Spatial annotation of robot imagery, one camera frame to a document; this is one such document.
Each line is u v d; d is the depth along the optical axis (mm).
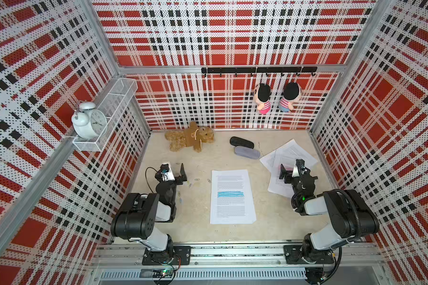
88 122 597
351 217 444
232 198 908
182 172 884
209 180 977
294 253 748
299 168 780
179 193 929
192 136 1078
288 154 1126
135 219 460
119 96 873
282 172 849
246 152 1065
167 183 740
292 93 935
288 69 890
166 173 745
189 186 956
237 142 1140
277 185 963
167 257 672
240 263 737
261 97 977
